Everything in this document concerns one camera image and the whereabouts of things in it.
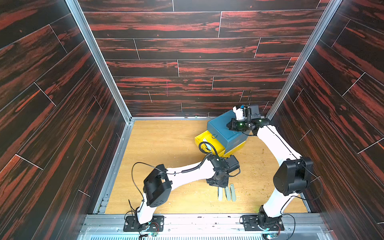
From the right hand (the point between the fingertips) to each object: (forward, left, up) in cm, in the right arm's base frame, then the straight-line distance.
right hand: (230, 124), depth 89 cm
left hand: (-34, +5, -12) cm, 36 cm away
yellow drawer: (-3, +12, -9) cm, 16 cm away
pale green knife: (-35, +6, -20) cm, 41 cm away
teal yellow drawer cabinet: (-13, +4, +1) cm, 14 cm away
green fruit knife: (-34, +1, -21) cm, 40 cm away
